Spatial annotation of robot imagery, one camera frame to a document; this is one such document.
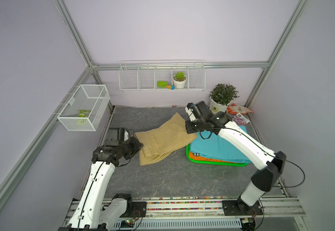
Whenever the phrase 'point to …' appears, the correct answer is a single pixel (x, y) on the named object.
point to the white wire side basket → (95, 97)
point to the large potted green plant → (221, 96)
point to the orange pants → (203, 158)
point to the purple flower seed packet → (240, 120)
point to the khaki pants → (158, 143)
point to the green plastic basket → (187, 157)
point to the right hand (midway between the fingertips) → (186, 125)
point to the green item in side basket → (82, 119)
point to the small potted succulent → (179, 80)
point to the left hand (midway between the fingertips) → (143, 145)
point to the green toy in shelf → (162, 84)
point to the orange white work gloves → (234, 109)
